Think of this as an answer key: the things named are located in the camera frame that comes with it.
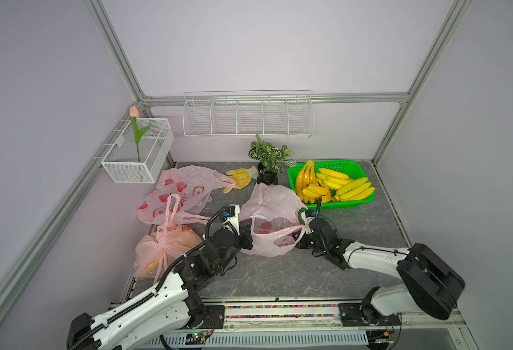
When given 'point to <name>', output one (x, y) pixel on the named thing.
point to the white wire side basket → (140, 153)
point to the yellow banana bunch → (355, 190)
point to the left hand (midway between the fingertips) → (252, 222)
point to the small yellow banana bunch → (317, 190)
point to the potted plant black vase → (272, 160)
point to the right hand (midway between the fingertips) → (291, 233)
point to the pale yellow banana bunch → (332, 179)
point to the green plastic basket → (330, 204)
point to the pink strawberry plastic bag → (180, 190)
